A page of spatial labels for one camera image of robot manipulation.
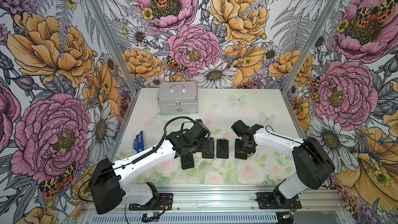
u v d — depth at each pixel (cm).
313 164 45
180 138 56
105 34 88
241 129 72
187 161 85
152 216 70
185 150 55
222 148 89
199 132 59
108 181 40
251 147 76
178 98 97
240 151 80
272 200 68
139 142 90
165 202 74
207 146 69
